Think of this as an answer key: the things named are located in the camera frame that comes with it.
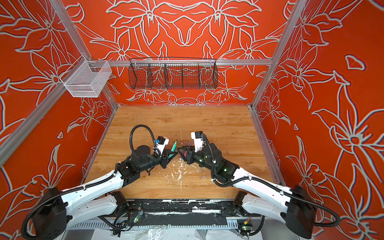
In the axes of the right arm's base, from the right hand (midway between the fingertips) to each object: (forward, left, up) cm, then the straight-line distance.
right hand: (177, 149), depth 69 cm
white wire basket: (+47, +59, +8) cm, 76 cm away
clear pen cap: (-1, -11, -23) cm, 26 cm away
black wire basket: (+55, +5, +6) cm, 55 cm away
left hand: (+2, +1, -6) cm, 7 cm away
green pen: (+2, +2, -3) cm, 4 cm away
